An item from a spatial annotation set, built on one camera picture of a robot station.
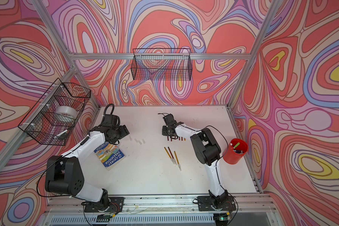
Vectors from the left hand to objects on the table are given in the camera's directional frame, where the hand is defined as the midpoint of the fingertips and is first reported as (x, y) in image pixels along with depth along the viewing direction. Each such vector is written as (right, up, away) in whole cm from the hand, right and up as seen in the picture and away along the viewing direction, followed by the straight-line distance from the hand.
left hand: (126, 133), depth 90 cm
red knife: (+27, -4, +9) cm, 29 cm away
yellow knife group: (+30, -17, -1) cm, 34 cm away
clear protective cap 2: (+1, -5, +8) cm, 10 cm away
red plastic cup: (+69, -10, -5) cm, 70 cm away
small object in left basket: (-27, +1, -18) cm, 33 cm away
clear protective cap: (+9, -6, +8) cm, 14 cm away
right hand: (+26, -2, +11) cm, 28 cm away
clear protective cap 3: (+6, -6, +8) cm, 12 cm away
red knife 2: (+30, -15, +1) cm, 33 cm away
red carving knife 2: (+37, -4, +8) cm, 38 cm away
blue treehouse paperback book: (-10, -13, -1) cm, 17 cm away
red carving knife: (+35, -4, +8) cm, 36 cm away
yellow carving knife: (+37, -2, -8) cm, 38 cm away
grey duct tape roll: (-26, +14, -17) cm, 34 cm away
